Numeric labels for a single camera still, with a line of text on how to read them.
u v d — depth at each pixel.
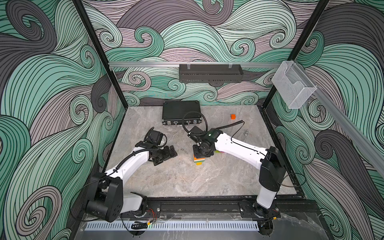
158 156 0.71
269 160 0.50
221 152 0.57
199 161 0.86
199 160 0.85
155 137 0.69
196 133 0.64
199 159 0.85
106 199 0.40
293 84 0.78
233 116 1.13
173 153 0.77
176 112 1.15
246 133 1.03
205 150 0.68
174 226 0.76
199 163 0.89
